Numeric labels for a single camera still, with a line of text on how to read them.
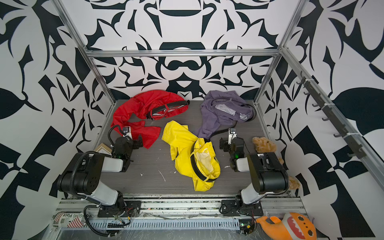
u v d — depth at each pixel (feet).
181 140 2.99
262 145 2.90
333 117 1.80
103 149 3.08
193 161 2.60
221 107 3.62
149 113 3.29
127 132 2.65
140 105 3.51
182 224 2.34
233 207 2.42
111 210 2.25
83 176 1.54
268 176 1.50
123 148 2.37
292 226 2.09
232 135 2.67
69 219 2.27
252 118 3.44
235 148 2.39
